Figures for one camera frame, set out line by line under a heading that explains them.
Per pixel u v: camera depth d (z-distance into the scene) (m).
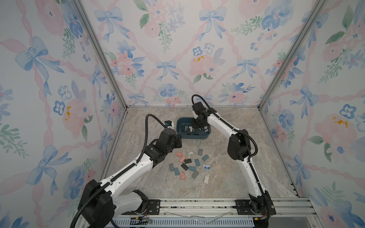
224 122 0.68
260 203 0.64
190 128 1.03
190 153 0.93
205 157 0.93
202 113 0.77
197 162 0.90
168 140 0.59
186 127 1.06
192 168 0.89
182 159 0.91
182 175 0.84
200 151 0.95
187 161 0.91
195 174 0.86
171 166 0.88
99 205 0.39
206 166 0.88
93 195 0.38
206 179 0.83
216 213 0.73
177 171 0.86
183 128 1.04
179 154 0.93
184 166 0.88
